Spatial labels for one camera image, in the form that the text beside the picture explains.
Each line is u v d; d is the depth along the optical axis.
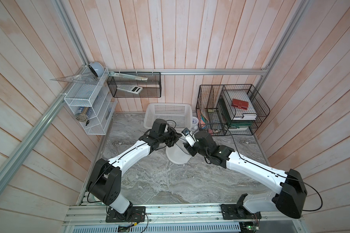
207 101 1.18
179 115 1.18
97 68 0.83
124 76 0.91
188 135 0.66
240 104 0.94
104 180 0.44
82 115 0.76
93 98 0.71
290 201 0.40
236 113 0.89
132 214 0.71
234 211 0.72
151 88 1.07
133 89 0.98
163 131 0.66
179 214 0.74
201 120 1.04
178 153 0.88
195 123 1.10
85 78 0.86
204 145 0.59
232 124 0.96
